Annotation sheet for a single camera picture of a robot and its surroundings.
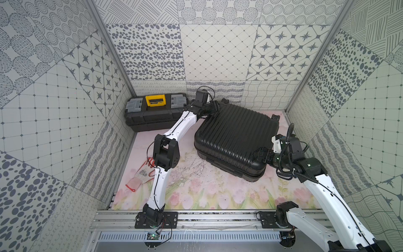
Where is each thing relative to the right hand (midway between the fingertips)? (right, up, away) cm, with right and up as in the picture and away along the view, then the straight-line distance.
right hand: (260, 158), depth 75 cm
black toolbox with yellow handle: (-60, +24, +23) cm, 69 cm away
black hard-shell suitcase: (-12, +8, +23) cm, 28 cm away
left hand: (-15, +27, +17) cm, 35 cm away
